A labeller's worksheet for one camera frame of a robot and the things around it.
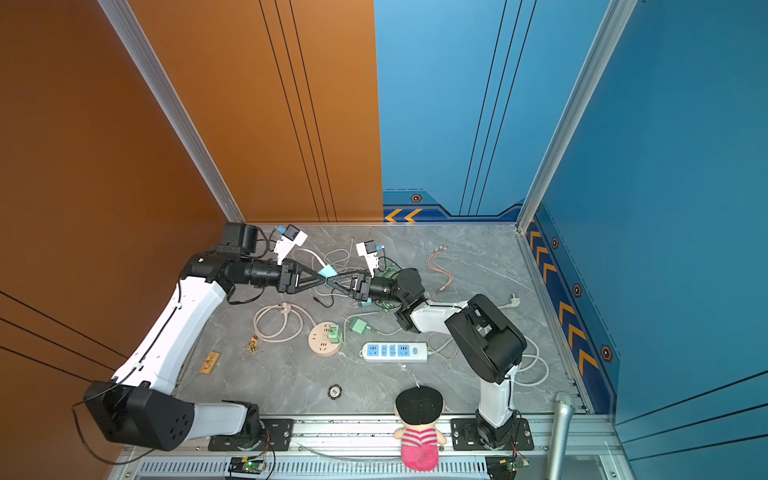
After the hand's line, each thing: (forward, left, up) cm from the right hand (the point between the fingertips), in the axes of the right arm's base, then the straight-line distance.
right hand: (329, 286), depth 71 cm
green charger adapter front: (+2, -5, -25) cm, 25 cm away
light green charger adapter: (-3, +1, -19) cm, 19 cm away
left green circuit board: (-32, +21, -28) cm, 47 cm away
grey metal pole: (-22, -58, -24) cm, 66 cm away
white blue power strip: (-7, -15, -24) cm, 29 cm away
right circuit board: (-33, -41, -28) cm, 60 cm away
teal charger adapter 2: (+10, -7, -25) cm, 28 cm away
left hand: (+2, +2, +2) cm, 3 cm away
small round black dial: (-16, +1, -27) cm, 31 cm away
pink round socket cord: (+4, +16, -26) cm, 31 cm away
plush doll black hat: (-22, -21, -18) cm, 35 cm away
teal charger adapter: (+2, 0, +3) cm, 4 cm away
